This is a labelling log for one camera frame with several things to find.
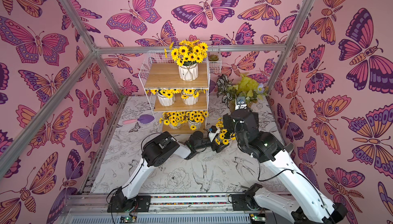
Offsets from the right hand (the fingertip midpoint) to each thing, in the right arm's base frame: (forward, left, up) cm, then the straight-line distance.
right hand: (239, 113), depth 68 cm
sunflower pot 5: (+11, +21, -19) cm, 30 cm away
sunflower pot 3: (+11, +23, -1) cm, 25 cm away
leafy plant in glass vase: (+33, -12, -15) cm, 38 cm away
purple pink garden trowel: (+19, +57, -32) cm, 68 cm away
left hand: (+2, +2, -27) cm, 27 cm away
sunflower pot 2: (+10, +34, 0) cm, 36 cm away
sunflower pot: (-2, +5, -20) cm, 21 cm away
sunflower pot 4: (+9, +33, -18) cm, 38 cm away
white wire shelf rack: (+11, +29, -9) cm, 32 cm away
